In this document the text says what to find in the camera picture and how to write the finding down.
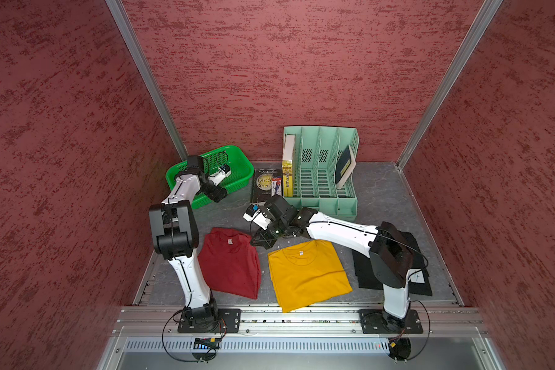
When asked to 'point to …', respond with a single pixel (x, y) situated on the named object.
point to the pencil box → (277, 186)
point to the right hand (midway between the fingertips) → (253, 245)
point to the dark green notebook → (347, 163)
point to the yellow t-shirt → (307, 274)
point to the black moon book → (263, 171)
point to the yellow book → (288, 157)
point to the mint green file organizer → (315, 149)
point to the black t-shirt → (419, 282)
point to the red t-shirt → (230, 262)
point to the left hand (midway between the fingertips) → (216, 191)
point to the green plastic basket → (238, 161)
